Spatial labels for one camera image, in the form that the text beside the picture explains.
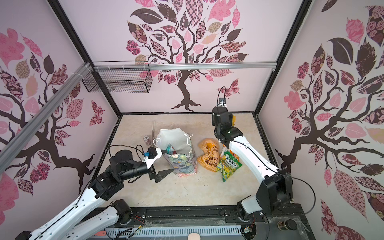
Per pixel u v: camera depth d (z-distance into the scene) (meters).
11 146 0.51
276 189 0.41
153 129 1.07
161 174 0.56
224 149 0.95
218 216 0.75
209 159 0.90
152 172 0.56
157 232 0.70
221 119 0.58
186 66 0.95
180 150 0.98
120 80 1.21
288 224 0.63
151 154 0.52
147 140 0.98
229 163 0.88
